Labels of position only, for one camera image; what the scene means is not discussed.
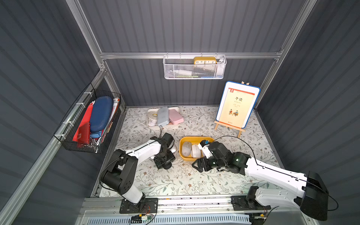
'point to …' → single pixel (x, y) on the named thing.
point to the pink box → (174, 117)
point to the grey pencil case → (163, 116)
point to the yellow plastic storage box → (193, 139)
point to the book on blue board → (237, 103)
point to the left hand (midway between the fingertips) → (169, 163)
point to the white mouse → (196, 151)
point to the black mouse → (167, 165)
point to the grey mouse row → (186, 148)
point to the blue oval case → (101, 112)
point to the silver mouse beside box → (174, 149)
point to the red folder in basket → (82, 134)
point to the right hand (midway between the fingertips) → (198, 161)
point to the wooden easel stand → (217, 123)
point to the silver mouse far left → (152, 157)
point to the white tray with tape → (152, 115)
